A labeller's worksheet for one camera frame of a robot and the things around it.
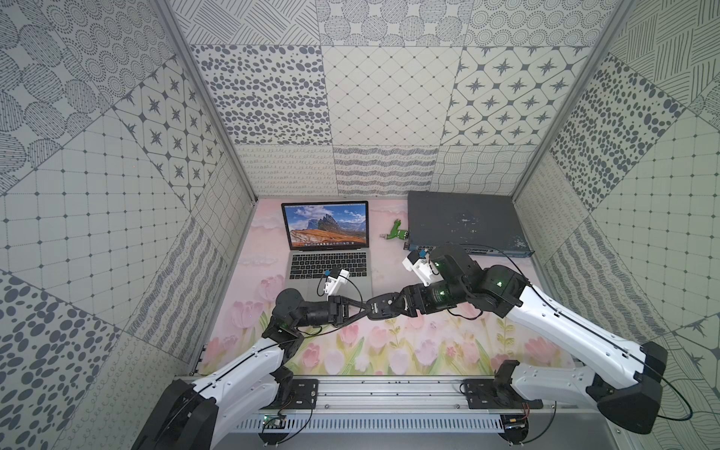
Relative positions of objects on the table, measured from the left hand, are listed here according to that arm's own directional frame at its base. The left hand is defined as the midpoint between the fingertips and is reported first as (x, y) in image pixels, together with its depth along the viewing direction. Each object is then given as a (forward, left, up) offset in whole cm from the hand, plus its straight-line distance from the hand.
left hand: (366, 303), depth 67 cm
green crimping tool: (+39, -10, -20) cm, 45 cm away
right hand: (-1, -9, -1) cm, 9 cm away
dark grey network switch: (+43, -44, -19) cm, 64 cm away
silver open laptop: (+33, +17, -15) cm, 40 cm away
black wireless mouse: (-1, -4, +1) cm, 5 cm away
